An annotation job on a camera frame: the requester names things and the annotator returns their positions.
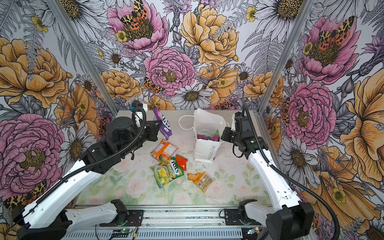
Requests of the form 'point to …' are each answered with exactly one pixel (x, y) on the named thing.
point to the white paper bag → (207, 129)
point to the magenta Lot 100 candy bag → (215, 138)
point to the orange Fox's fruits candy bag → (163, 151)
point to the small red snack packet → (182, 161)
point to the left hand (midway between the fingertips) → (161, 127)
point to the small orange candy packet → (195, 177)
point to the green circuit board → (122, 233)
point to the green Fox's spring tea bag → (167, 171)
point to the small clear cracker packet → (204, 182)
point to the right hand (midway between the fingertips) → (224, 136)
